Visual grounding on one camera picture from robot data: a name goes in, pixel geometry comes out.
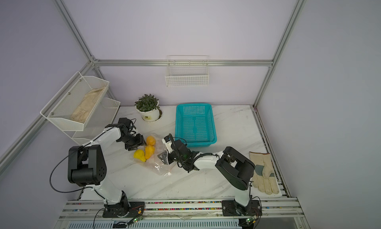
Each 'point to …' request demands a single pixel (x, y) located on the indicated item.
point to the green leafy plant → (148, 102)
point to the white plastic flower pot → (151, 116)
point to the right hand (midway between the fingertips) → (163, 155)
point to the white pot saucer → (159, 117)
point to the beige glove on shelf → (85, 107)
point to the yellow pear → (139, 154)
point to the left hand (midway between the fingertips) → (142, 147)
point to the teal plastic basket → (194, 125)
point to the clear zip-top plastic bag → (154, 162)
